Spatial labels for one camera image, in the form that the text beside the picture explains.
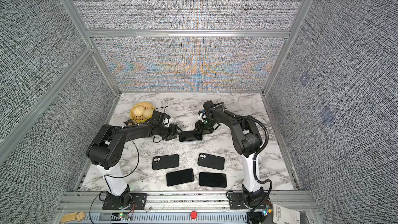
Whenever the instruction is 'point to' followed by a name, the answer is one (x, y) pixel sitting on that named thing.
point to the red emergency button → (193, 214)
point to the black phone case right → (212, 161)
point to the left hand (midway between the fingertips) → (180, 134)
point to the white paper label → (281, 215)
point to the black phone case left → (165, 162)
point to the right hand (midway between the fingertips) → (199, 132)
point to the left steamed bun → (138, 110)
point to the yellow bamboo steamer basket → (140, 119)
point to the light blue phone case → (191, 141)
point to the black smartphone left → (180, 177)
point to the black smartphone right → (212, 179)
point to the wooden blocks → (79, 216)
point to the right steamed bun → (147, 113)
